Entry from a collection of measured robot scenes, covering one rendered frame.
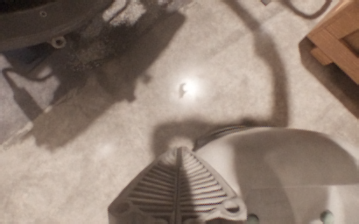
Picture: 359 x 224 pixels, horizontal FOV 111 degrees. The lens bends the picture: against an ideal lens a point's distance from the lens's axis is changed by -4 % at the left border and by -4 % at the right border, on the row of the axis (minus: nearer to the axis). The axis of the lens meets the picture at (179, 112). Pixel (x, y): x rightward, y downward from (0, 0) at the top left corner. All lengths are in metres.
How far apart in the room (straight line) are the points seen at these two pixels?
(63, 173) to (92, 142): 0.20
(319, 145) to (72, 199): 0.88
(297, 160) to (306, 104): 0.53
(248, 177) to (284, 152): 0.08
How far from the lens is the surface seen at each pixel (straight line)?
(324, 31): 0.84
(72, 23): 0.50
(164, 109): 0.60
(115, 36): 0.78
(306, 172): 0.33
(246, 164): 0.28
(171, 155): 0.16
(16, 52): 0.95
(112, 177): 0.71
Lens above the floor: 0.59
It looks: 85 degrees down
